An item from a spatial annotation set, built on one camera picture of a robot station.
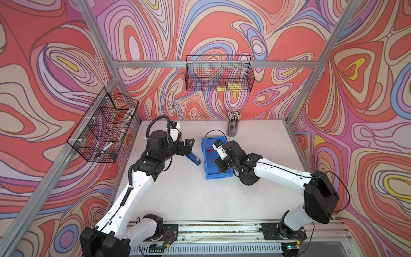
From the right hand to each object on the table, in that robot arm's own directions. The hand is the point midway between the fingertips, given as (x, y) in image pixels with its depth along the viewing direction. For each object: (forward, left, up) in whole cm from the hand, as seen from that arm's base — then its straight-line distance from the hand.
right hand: (217, 165), depth 84 cm
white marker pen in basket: (0, +53, +16) cm, 55 cm away
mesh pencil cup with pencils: (+30, -12, +6) cm, 33 cm away
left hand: (+5, +14, +17) cm, 22 cm away
